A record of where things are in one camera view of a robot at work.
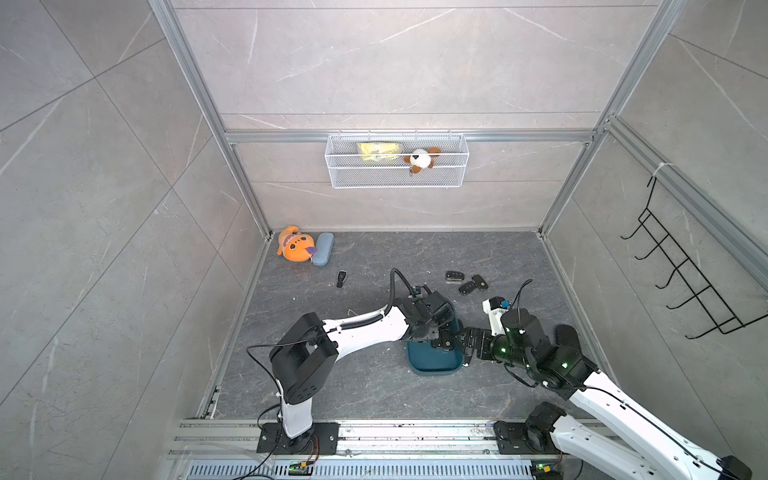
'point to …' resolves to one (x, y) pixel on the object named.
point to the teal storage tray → (425, 360)
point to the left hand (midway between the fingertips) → (431, 326)
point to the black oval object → (567, 335)
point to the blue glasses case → (324, 249)
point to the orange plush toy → (294, 245)
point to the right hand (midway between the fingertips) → (466, 337)
